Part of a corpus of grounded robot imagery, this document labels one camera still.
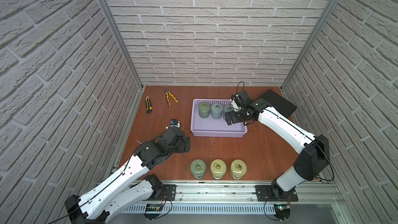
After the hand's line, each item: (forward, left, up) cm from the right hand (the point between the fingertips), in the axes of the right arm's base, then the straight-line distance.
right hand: (236, 117), depth 84 cm
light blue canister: (+11, +9, -8) cm, 16 cm away
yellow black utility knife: (+21, +56, -14) cm, 61 cm away
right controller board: (-43, -16, -16) cm, 48 cm away
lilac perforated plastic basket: (+4, +12, -18) cm, 22 cm away
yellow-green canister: (-24, +12, -7) cm, 28 cm away
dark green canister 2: (-24, +22, -6) cm, 33 cm away
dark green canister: (+12, +17, -8) cm, 23 cm away
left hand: (-12, +28, +2) cm, 31 cm away
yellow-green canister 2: (-25, +3, -7) cm, 26 cm away
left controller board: (-38, +45, -17) cm, 62 cm away
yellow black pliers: (+33, +44, -13) cm, 56 cm away
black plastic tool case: (+16, -35, -12) cm, 41 cm away
